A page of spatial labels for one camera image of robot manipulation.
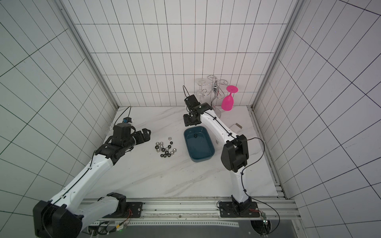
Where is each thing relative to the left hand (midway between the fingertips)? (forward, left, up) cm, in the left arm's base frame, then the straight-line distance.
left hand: (143, 136), depth 81 cm
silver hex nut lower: (-1, -15, -17) cm, 23 cm away
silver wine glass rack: (+32, -42, +10) cm, 54 cm away
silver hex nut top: (+9, -12, -17) cm, 23 cm away
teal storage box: (+6, -32, -17) cm, 37 cm away
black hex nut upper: (+3, -4, -18) cm, 18 cm away
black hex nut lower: (-3, -8, -17) cm, 19 cm away
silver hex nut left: (+5, -7, -17) cm, 19 cm away
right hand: (+11, -22, -1) cm, 24 cm away
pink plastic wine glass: (+26, -51, +1) cm, 57 cm away
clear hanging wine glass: (+38, -33, +10) cm, 52 cm away
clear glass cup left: (+15, +32, -16) cm, 39 cm away
